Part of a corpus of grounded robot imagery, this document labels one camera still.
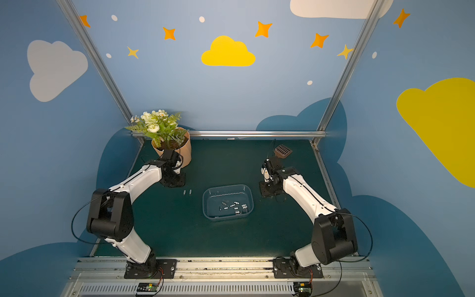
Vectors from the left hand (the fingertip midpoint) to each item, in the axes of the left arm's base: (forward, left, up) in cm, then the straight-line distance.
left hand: (182, 180), depth 93 cm
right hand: (-5, -43, +3) cm, 43 cm away
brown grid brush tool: (+27, -56, -6) cm, 63 cm away
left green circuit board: (-44, +6, -8) cm, 45 cm away
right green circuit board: (-43, -56, -10) cm, 72 cm away
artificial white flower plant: (+16, +8, +22) cm, 29 cm away
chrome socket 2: (-2, -3, -7) cm, 8 cm away
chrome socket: (-2, 0, -8) cm, 8 cm away
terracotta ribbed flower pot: (+15, 0, +9) cm, 18 cm away
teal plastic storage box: (-8, -23, -7) cm, 25 cm away
